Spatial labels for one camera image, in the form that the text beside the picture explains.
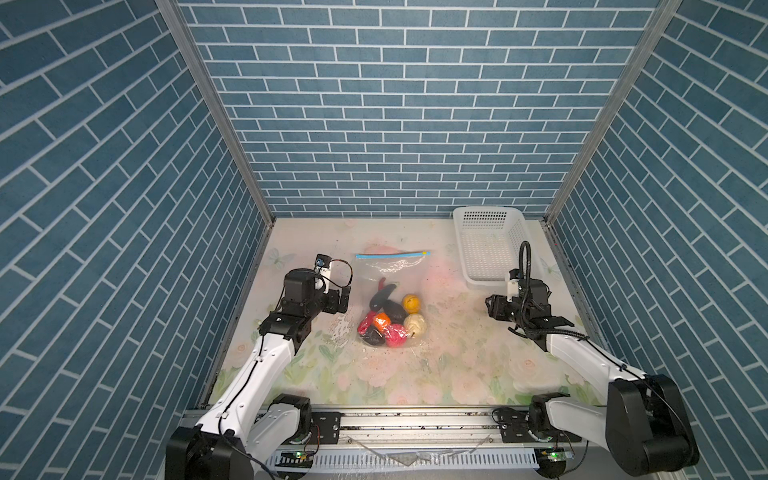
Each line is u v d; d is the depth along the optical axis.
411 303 0.89
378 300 0.91
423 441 0.74
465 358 0.87
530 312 0.68
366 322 0.85
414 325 0.85
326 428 0.74
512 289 0.80
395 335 0.83
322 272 0.71
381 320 0.83
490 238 1.16
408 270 1.02
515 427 0.74
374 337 0.83
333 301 0.73
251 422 0.45
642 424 0.41
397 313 0.89
